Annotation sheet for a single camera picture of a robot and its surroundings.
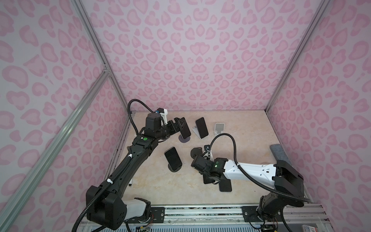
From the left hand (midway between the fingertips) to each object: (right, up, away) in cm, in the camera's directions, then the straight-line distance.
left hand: (182, 123), depth 76 cm
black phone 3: (-5, -19, +4) cm, 20 cm away
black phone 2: (+12, -3, +24) cm, 27 cm away
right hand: (+13, -24, +8) cm, 29 cm away
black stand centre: (+8, -19, +21) cm, 30 cm away
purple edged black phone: (+24, -36, +7) cm, 44 cm away
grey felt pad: (+61, -19, +16) cm, 66 cm away
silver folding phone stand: (+25, -4, +27) cm, 37 cm away
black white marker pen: (-31, -35, +7) cm, 47 cm away
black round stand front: (-4, -28, +9) cm, 29 cm away
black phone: (+1, -5, +19) cm, 20 cm away
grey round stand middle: (-1, -12, +26) cm, 28 cm away
